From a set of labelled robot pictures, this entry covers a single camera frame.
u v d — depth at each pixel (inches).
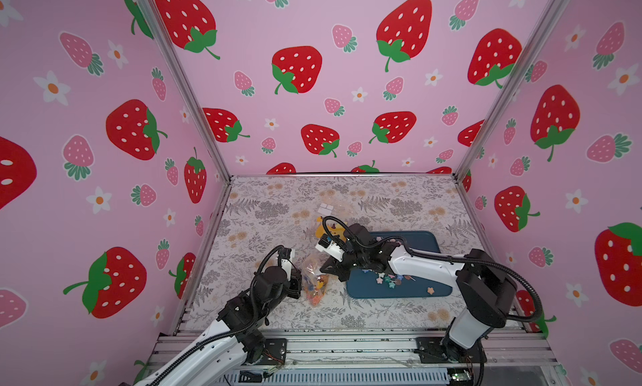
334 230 26.5
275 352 29.4
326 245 28.2
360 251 25.9
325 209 41.1
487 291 17.8
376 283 34.4
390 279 34.6
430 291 32.9
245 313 21.8
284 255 26.4
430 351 28.9
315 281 31.5
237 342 21.1
